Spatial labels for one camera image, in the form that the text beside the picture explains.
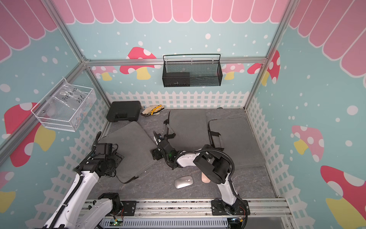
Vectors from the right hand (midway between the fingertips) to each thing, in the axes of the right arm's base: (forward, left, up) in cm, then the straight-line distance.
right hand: (154, 148), depth 91 cm
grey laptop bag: (+8, +18, -3) cm, 20 cm away
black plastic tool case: (+31, +27, +4) cm, 42 cm away
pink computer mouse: (-17, -31, -7) cm, 36 cm away
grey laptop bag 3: (+15, -51, -3) cm, 54 cm away
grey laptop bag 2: (+17, -24, -2) cm, 29 cm away
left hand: (-12, +18, +4) cm, 22 cm away
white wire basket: (+8, +41, +31) cm, 52 cm away
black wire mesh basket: (+38, -25, +30) cm, 55 cm away
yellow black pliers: (+40, +4, -4) cm, 41 cm away
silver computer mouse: (-19, -19, -6) cm, 27 cm away
